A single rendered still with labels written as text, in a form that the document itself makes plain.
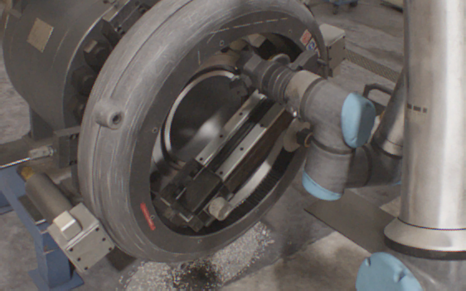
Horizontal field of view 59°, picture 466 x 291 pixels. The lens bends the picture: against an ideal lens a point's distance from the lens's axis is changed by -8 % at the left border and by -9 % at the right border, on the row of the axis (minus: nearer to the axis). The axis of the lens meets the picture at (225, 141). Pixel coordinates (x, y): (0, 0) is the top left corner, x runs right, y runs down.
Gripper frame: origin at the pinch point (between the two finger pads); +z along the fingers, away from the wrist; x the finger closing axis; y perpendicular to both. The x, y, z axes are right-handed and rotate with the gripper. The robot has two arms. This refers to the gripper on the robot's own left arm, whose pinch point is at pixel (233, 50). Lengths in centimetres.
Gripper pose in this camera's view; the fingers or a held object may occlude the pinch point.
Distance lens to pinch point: 103.7
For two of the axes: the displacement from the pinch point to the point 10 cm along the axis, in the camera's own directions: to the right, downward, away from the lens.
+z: -6.8, -4.3, 5.9
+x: 3.6, 5.0, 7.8
